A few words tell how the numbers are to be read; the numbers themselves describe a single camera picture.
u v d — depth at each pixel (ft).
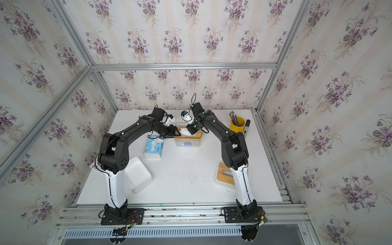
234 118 3.19
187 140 3.14
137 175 2.87
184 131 3.14
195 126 2.75
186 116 2.89
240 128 3.22
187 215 2.46
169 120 2.94
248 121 3.48
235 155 1.84
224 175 2.72
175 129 2.89
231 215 2.39
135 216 2.40
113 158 1.77
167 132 2.82
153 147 2.98
